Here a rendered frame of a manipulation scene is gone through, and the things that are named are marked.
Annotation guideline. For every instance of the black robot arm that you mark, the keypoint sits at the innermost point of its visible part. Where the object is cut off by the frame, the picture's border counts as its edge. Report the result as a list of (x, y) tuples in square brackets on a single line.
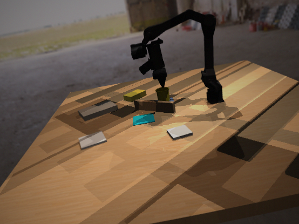
[(208, 23)]

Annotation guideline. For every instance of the olive yellow cup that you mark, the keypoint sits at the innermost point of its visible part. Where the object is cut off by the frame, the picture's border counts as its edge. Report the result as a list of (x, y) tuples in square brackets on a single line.
[(163, 93)]

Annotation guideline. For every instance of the yellow rectangular block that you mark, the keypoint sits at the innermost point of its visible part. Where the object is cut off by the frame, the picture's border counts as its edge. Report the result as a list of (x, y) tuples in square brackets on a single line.
[(136, 94)]

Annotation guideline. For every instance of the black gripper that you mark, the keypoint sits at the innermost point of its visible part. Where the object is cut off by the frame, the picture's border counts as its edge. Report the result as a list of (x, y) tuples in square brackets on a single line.
[(159, 70)]

